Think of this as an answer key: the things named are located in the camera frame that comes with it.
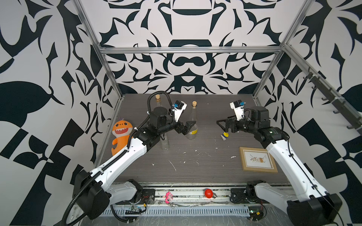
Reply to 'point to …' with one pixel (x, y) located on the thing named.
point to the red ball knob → (209, 193)
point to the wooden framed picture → (257, 159)
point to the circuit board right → (256, 213)
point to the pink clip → (168, 197)
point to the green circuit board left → (134, 210)
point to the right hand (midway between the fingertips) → (223, 117)
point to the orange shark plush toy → (122, 130)
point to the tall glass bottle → (193, 134)
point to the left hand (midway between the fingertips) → (187, 113)
